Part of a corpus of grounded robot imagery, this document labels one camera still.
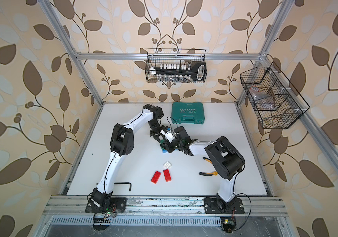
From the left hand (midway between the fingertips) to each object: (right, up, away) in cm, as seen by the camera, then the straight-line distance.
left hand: (166, 140), depth 95 cm
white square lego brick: (+1, -13, -8) cm, 15 cm away
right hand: (-2, -2, -2) cm, 3 cm away
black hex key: (-19, -23, -13) cm, 33 cm away
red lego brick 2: (+1, -18, -11) cm, 21 cm away
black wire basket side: (+57, +23, -21) cm, 65 cm away
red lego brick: (-5, -19, -12) cm, 23 cm away
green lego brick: (-3, -1, -2) cm, 3 cm away
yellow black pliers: (+23, -18, -10) cm, 31 cm away
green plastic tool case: (+15, +19, +13) cm, 27 cm away
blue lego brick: (-1, -6, -2) cm, 7 cm away
